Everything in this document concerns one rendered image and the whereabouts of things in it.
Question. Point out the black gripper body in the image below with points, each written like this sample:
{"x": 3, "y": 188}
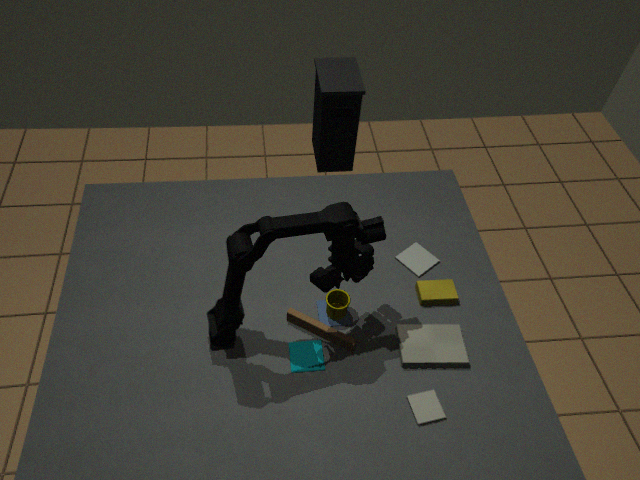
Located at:
{"x": 326, "y": 280}

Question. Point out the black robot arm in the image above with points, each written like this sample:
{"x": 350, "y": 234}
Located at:
{"x": 340, "y": 224}

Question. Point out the olive yellow cup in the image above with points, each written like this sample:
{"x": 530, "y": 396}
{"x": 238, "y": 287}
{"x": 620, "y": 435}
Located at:
{"x": 341, "y": 300}

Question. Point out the yellow flat block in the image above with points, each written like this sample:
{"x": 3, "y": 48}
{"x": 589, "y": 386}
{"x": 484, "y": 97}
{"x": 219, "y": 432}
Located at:
{"x": 436, "y": 292}

